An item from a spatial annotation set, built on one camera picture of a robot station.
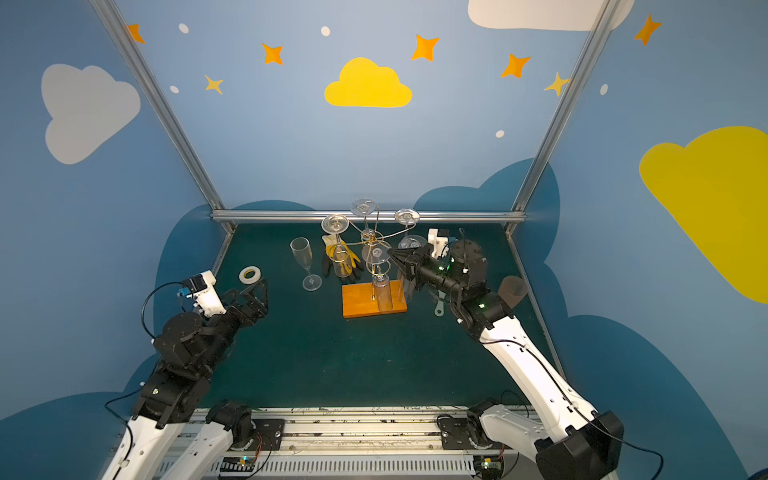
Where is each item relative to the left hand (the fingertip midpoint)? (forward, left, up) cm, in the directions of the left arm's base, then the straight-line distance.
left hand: (249, 283), depth 67 cm
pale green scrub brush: (+11, -49, -31) cm, 59 cm away
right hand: (+5, -32, +7) cm, 33 cm away
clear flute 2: (+5, -30, -7) cm, 31 cm away
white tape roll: (+22, +17, -30) cm, 41 cm away
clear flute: (+21, -5, -11) cm, 25 cm away
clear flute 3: (+11, -37, +3) cm, 39 cm away
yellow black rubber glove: (+40, -9, -29) cm, 50 cm away
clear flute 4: (+22, -37, +1) cm, 43 cm away
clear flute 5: (+13, -27, +1) cm, 30 cm away
